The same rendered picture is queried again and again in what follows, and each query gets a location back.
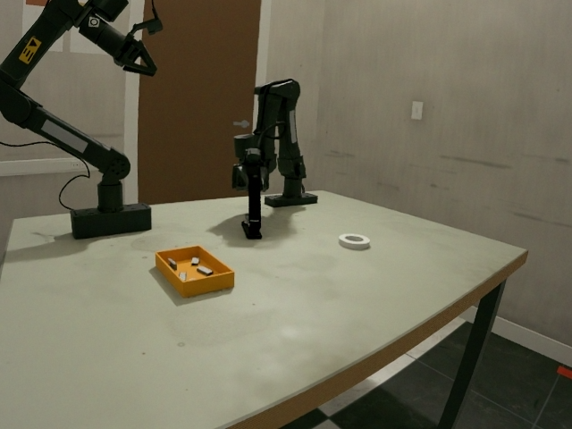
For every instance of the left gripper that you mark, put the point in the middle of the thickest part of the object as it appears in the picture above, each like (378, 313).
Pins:
(245, 170)

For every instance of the orange tray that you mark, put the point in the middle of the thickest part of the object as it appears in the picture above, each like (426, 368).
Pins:
(183, 257)

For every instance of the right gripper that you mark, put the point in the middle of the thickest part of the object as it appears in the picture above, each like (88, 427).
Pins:
(112, 41)

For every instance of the white flat ring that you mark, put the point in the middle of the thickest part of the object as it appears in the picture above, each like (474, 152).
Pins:
(351, 241)

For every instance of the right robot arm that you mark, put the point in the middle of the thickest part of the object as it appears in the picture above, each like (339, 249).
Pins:
(59, 16)

